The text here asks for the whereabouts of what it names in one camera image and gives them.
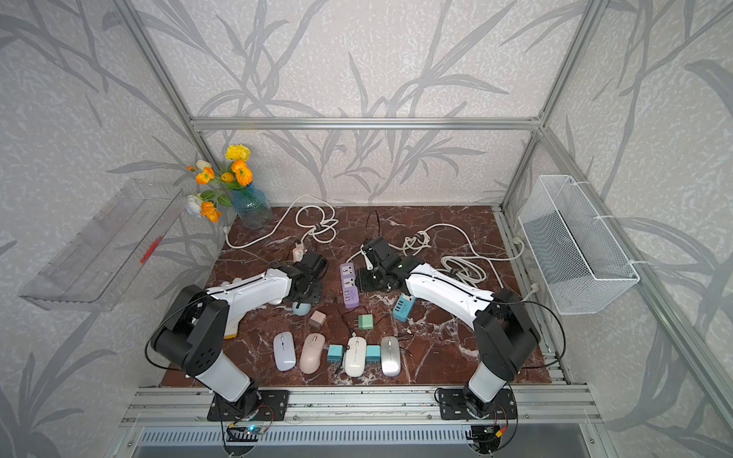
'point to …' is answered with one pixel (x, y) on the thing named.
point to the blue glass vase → (252, 207)
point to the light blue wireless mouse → (303, 310)
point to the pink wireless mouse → (311, 353)
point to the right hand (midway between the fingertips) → (358, 279)
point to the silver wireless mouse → (390, 359)
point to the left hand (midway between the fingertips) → (309, 294)
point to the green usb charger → (365, 322)
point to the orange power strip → (298, 252)
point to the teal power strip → (403, 307)
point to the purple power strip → (349, 285)
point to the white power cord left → (316, 216)
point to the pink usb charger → (317, 320)
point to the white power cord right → (468, 267)
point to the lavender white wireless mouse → (284, 352)
